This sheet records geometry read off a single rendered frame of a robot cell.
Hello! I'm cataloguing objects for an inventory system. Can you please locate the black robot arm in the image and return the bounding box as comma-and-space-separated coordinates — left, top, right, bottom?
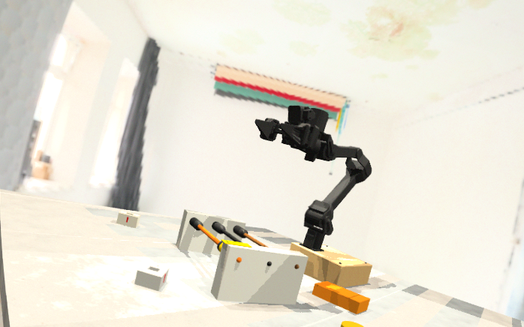
285, 106, 372, 252

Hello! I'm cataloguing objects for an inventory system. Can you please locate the orange rectangular bar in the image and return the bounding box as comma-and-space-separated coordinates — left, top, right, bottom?
312, 281, 370, 314

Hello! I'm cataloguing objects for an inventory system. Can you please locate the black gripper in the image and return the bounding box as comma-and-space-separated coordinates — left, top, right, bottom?
254, 118, 320, 151

